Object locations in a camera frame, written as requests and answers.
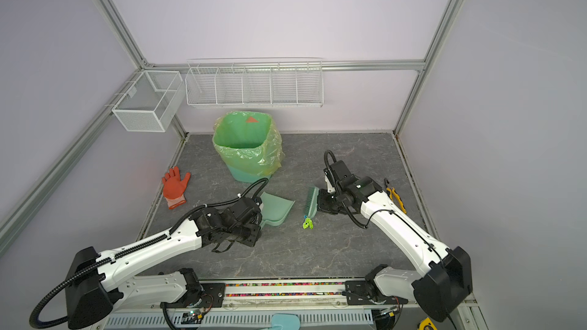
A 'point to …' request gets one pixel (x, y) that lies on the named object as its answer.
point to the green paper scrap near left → (308, 223)
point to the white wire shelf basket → (255, 82)
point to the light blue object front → (285, 321)
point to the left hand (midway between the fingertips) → (256, 237)
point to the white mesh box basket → (150, 103)
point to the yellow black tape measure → (426, 324)
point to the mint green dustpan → (274, 210)
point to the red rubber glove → (173, 189)
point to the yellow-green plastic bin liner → (279, 154)
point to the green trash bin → (245, 140)
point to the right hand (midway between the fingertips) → (319, 207)
